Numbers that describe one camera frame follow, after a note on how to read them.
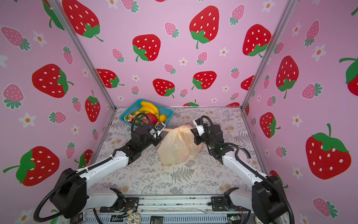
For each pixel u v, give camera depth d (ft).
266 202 1.34
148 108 3.52
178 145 2.70
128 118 3.32
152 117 3.36
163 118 3.51
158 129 2.25
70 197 1.34
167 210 2.40
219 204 2.41
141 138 2.05
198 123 2.22
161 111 3.62
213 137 1.98
